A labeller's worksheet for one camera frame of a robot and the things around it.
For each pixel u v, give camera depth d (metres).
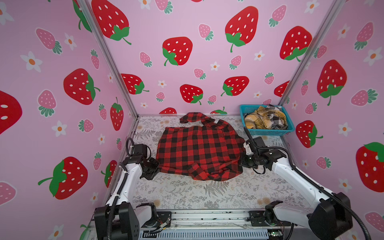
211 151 1.00
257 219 0.73
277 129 1.01
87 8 0.68
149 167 0.76
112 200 0.41
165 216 0.75
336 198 0.40
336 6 0.69
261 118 1.07
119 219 0.40
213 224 0.73
